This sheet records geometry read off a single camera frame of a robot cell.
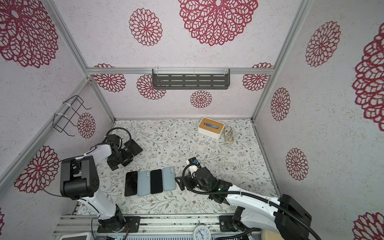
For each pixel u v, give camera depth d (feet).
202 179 1.92
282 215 1.35
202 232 2.25
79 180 1.64
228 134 3.50
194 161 2.25
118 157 2.65
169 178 2.97
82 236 2.22
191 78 3.07
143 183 2.94
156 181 2.87
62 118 2.41
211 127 3.59
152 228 2.40
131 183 2.93
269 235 2.24
